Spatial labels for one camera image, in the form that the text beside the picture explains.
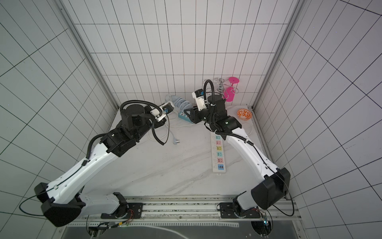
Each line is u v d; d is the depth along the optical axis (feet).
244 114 3.70
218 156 2.95
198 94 2.00
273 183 1.28
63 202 1.27
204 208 2.45
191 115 2.16
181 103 2.33
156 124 1.78
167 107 1.70
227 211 2.38
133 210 2.35
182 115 2.32
